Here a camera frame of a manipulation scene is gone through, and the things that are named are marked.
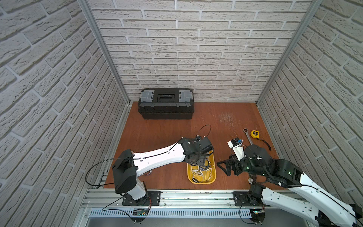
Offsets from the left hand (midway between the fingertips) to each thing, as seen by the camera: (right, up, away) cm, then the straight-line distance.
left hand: (200, 159), depth 76 cm
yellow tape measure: (+41, +11, +22) cm, 47 cm away
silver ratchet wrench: (+36, +12, +24) cm, 45 cm away
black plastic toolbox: (-22, +32, +19) cm, 43 cm away
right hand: (+11, +2, -10) cm, 15 cm away
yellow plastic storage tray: (+5, -9, +5) cm, 12 cm away
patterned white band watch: (-1, -12, +4) cm, 13 cm away
